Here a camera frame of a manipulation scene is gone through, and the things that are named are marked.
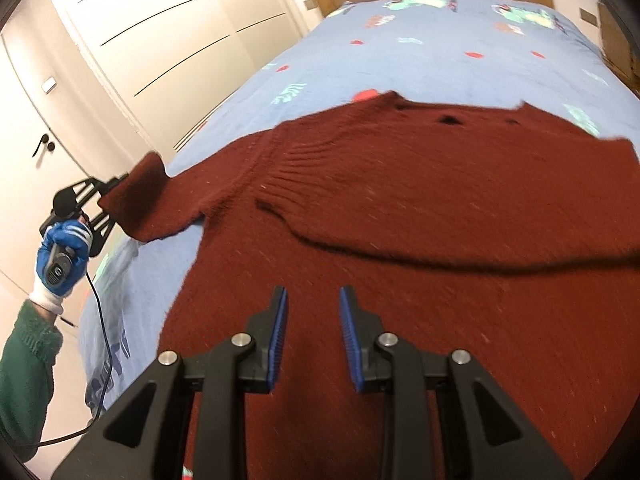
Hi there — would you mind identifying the dark red knit sweater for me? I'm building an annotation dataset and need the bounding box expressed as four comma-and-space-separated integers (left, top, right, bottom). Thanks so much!
101, 92, 639, 479

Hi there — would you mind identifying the green sleeved left forearm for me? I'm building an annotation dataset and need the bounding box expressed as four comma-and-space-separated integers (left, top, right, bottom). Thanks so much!
1, 284, 63, 462

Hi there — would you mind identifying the blue gloved left hand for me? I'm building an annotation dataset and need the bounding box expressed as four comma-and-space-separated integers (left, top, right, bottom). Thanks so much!
36, 220, 93, 304

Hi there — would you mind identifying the white wardrobe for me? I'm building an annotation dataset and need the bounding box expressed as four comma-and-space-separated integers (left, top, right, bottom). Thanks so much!
53, 0, 300, 158

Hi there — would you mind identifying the light blue patterned bedspread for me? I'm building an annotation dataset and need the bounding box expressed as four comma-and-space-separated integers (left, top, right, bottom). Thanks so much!
78, 0, 639, 408

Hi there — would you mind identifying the wooden nightstand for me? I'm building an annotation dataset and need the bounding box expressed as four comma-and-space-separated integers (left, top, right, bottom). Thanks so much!
598, 1, 639, 94

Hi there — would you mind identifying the white door with black handle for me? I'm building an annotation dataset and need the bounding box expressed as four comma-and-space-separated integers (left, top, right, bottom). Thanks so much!
1, 46, 86, 301

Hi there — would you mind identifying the black cable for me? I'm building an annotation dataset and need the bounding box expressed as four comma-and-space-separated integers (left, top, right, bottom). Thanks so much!
0, 268, 117, 449

